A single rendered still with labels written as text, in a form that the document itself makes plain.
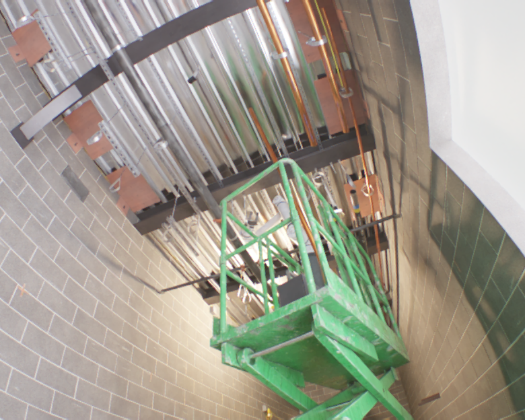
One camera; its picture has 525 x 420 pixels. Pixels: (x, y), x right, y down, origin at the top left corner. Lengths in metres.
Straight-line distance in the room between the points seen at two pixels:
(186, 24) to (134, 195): 2.15
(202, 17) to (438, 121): 2.03
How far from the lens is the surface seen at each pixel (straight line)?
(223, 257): 1.82
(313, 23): 2.18
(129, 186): 3.77
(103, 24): 2.28
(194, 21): 2.75
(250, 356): 1.52
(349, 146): 3.29
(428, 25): 1.81
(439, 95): 1.96
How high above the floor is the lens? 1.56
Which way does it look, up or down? 50 degrees up
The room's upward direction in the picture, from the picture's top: 7 degrees counter-clockwise
